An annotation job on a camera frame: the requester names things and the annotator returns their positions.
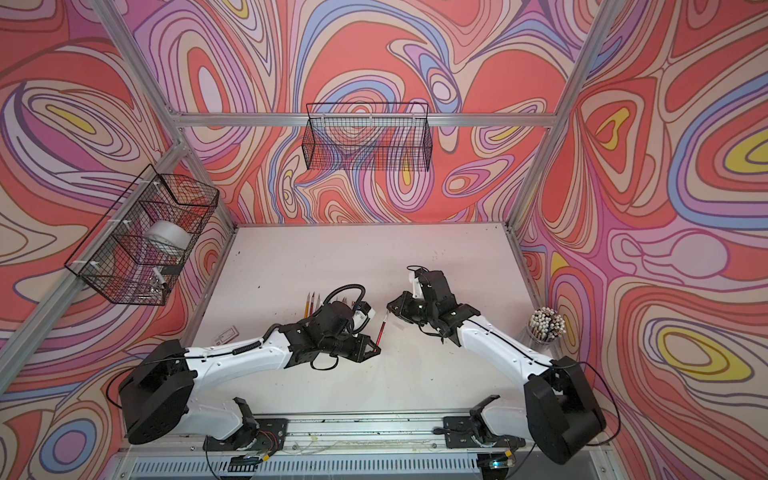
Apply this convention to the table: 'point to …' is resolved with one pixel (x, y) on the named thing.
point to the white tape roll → (169, 232)
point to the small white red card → (227, 336)
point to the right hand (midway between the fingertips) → (389, 313)
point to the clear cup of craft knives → (546, 325)
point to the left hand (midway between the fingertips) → (383, 355)
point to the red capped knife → (381, 331)
